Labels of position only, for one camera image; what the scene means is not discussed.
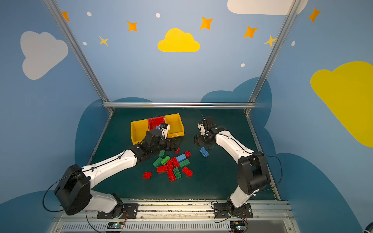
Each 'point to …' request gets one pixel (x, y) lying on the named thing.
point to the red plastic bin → (152, 123)
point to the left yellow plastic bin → (139, 129)
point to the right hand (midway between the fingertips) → (201, 140)
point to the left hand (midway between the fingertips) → (176, 139)
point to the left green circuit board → (115, 225)
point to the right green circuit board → (239, 225)
